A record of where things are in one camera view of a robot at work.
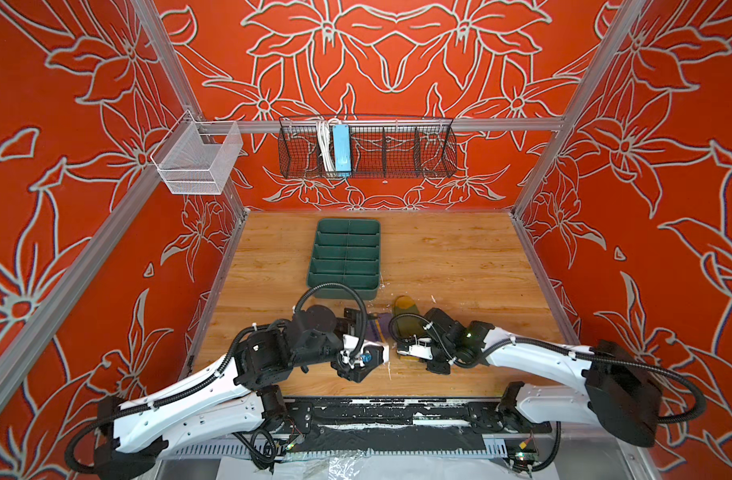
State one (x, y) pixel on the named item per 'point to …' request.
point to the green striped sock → (408, 321)
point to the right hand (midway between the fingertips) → (417, 353)
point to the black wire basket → (367, 147)
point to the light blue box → (342, 148)
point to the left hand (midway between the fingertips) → (376, 332)
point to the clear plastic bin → (198, 158)
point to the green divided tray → (346, 250)
